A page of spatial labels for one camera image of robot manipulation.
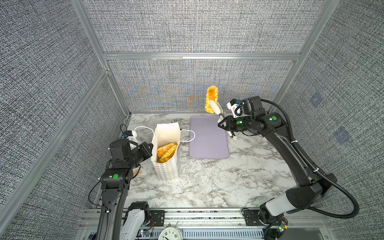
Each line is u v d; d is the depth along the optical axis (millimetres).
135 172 595
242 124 602
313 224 727
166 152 813
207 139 1034
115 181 454
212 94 762
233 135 656
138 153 602
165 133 797
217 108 732
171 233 664
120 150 487
